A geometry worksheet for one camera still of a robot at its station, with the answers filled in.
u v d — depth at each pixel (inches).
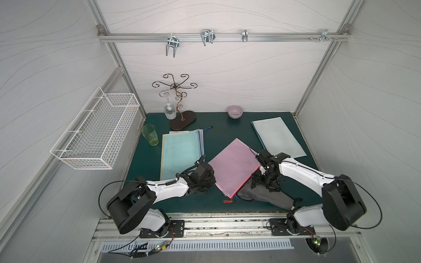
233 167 36.8
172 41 30.8
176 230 28.8
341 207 16.7
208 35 30.2
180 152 40.5
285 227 28.8
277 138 42.8
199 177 26.6
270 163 25.1
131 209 16.7
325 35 30.1
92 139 26.6
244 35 30.9
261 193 31.8
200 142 41.1
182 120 45.2
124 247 23.0
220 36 30.9
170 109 36.6
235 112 46.7
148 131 39.4
